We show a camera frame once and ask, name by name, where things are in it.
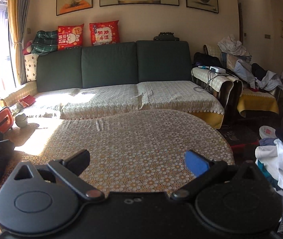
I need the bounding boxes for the red rabbit cushion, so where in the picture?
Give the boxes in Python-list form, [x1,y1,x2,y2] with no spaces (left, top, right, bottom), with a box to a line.
[57,24,84,50]

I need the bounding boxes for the armchair with lace cover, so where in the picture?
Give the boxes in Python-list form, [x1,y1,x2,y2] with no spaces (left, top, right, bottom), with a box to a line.
[192,44,280,117]

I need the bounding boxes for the beige lace table cover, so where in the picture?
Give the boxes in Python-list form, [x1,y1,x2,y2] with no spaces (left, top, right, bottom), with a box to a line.
[5,110,234,193]

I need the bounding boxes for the pile of clothes on chair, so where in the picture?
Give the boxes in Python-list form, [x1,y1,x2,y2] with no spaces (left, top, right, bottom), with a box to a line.
[218,35,283,92]

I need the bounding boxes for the white patterned cushion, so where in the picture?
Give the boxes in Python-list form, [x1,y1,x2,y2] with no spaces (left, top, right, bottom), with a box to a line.
[24,53,38,81]

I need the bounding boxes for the black object on sofa back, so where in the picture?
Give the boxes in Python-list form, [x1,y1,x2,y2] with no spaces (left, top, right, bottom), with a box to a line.
[153,32,180,42]

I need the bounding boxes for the clothes pile at right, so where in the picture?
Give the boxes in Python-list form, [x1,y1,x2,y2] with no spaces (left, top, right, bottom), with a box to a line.
[254,94,283,234]

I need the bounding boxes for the orange tissue box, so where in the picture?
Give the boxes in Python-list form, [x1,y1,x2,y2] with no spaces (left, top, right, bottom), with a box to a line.
[0,106,14,133]

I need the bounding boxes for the red cartoon cushion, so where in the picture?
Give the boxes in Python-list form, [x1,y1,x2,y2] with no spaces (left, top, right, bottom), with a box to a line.
[89,21,120,46]

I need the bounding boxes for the dark green sofa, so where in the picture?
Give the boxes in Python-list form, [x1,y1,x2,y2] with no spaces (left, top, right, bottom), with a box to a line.
[0,40,225,129]

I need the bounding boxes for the white power strip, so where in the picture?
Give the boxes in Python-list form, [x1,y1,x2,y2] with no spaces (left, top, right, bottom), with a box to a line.
[210,66,226,74]

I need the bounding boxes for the green plaid blanket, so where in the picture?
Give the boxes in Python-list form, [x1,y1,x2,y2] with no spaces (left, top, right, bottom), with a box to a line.
[31,30,58,55]

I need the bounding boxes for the yellow and grey curtain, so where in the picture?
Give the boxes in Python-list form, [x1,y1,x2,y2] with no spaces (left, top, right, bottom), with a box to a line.
[8,0,30,85]

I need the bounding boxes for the red booklet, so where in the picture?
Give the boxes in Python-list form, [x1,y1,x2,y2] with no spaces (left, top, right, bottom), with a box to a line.
[19,94,36,108]

